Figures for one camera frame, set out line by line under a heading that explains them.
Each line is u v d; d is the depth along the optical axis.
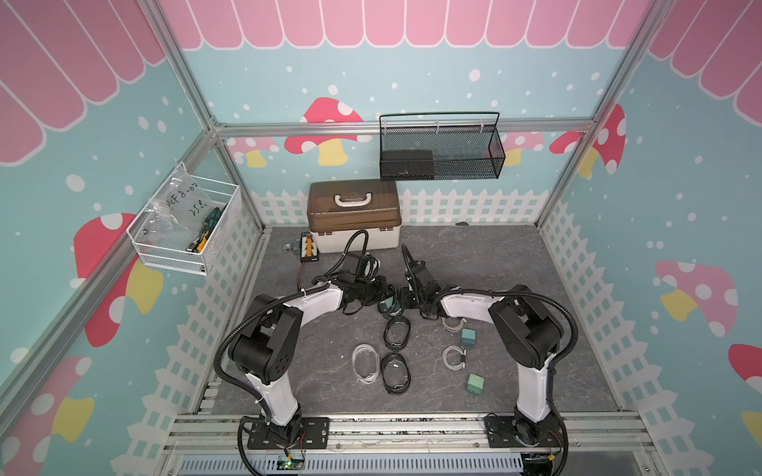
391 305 0.92
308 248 1.12
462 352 0.87
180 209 0.71
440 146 0.94
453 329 0.92
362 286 0.79
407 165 0.90
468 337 0.89
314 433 0.75
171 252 0.63
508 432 0.74
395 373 0.84
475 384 0.81
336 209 0.97
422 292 0.76
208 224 0.74
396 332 0.92
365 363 0.85
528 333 0.51
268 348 0.48
